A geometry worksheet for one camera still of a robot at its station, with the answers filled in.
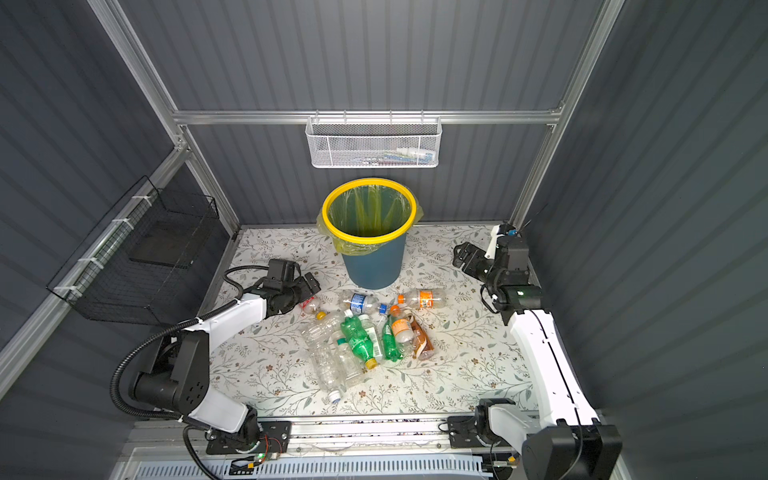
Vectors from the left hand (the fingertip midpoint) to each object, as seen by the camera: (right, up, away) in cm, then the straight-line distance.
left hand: (309, 289), depth 94 cm
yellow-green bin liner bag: (+17, +26, +7) cm, 32 cm away
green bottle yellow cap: (+17, -12, -13) cm, 25 cm away
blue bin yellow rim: (+24, +6, +11) cm, 27 cm away
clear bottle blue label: (+17, -5, 0) cm, 18 cm away
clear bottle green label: (+21, -13, -7) cm, 25 cm away
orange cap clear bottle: (+30, -13, -7) cm, 34 cm away
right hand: (+47, +11, -17) cm, 51 cm away
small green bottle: (+26, -16, -7) cm, 31 cm away
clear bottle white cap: (+10, -20, -14) cm, 27 cm away
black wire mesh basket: (-35, +9, -19) cm, 41 cm away
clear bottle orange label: (+36, -3, 0) cm, 36 cm away
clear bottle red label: (0, -6, +3) cm, 7 cm away
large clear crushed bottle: (+5, -12, -7) cm, 15 cm away
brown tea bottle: (+35, -15, -11) cm, 39 cm away
